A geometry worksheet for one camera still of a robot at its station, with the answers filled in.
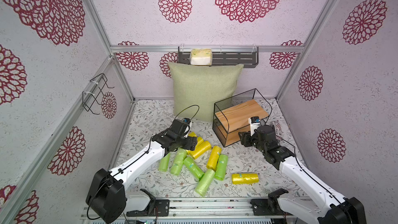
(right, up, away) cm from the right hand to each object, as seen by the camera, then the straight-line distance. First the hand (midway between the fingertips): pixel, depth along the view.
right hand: (243, 130), depth 82 cm
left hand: (-29, -6, +1) cm, 29 cm away
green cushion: (-25, +23, +5) cm, 34 cm away
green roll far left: (-43, -18, +4) cm, 47 cm away
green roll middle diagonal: (-26, -20, 0) cm, 33 cm away
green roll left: (-35, -20, +2) cm, 40 cm away
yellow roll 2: (0, -24, -3) cm, 24 cm away
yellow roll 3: (-20, -12, +10) cm, 25 cm away
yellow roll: (-15, -15, +6) cm, 22 cm away
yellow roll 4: (-23, -7, +13) cm, 27 cm away
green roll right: (-11, -20, +2) cm, 23 cm away
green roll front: (-21, -28, -3) cm, 35 cm away
